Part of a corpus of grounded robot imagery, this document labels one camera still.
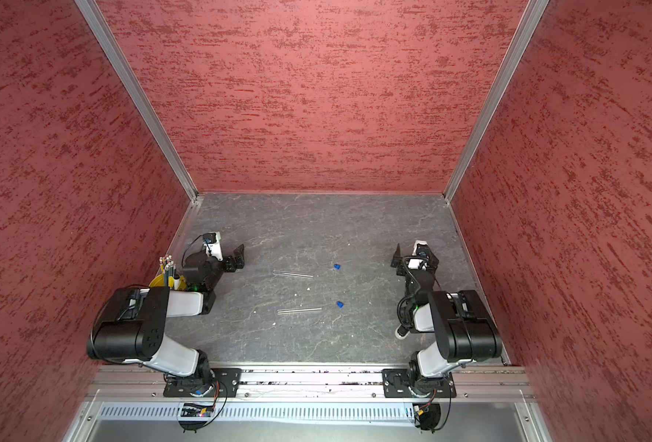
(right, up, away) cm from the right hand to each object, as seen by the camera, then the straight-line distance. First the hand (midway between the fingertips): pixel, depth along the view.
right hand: (411, 249), depth 89 cm
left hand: (-62, -1, +4) cm, 62 cm away
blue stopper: (-25, -7, +8) cm, 27 cm away
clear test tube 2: (-40, -20, -2) cm, 45 cm away
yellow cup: (-80, -9, -6) cm, 81 cm away
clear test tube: (-47, -10, +8) cm, 48 cm away
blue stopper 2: (-24, -19, 0) cm, 30 cm away
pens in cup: (-76, -3, -10) cm, 76 cm away
